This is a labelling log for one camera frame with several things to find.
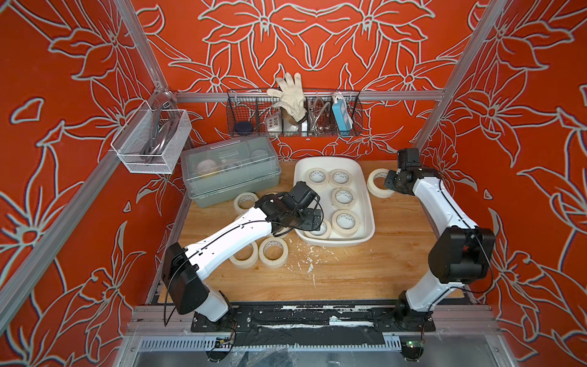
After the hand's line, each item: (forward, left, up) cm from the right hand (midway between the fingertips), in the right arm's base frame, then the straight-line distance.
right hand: (388, 180), depth 88 cm
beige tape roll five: (+18, +14, -18) cm, 29 cm away
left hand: (-18, +32, +1) cm, 37 cm away
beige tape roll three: (-26, +55, -15) cm, 63 cm away
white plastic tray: (-3, +8, -15) cm, 17 cm away
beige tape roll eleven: (-5, +5, -1) cm, 7 cm away
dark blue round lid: (+26, +61, +6) cm, 66 cm away
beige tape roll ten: (+4, +15, -17) cm, 23 cm away
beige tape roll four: (+17, +26, -18) cm, 36 cm away
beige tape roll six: (-9, +15, -19) cm, 25 cm away
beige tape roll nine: (-23, +45, -18) cm, 54 cm away
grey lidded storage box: (+2, +67, +2) cm, 67 cm away
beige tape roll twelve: (-15, +26, -15) cm, 34 cm away
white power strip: (+21, +46, +12) cm, 52 cm away
